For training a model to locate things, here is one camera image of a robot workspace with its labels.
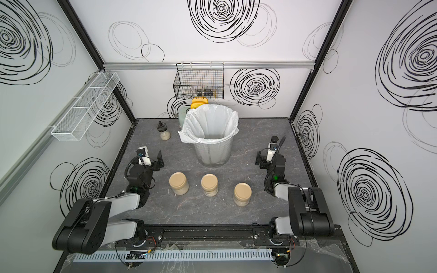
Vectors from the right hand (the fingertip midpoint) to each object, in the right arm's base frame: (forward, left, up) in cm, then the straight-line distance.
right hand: (268, 151), depth 90 cm
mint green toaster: (+26, +50, +5) cm, 57 cm away
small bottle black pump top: (+16, +62, +1) cm, 64 cm away
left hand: (-5, +61, +5) cm, 62 cm away
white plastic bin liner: (+13, +32, +7) cm, 36 cm away
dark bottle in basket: (+22, +33, +22) cm, 45 cm away
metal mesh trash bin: (-5, +29, +4) cm, 29 cm away
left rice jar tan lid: (-19, +45, 0) cm, 49 cm away
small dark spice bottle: (+11, -6, -2) cm, 12 cm away
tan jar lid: (-22, +15, -1) cm, 26 cm away
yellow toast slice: (+24, +41, +11) cm, 49 cm away
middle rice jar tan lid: (-18, +30, 0) cm, 35 cm away
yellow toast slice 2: (+28, +39, +11) cm, 49 cm away
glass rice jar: (-24, +15, -10) cm, 30 cm away
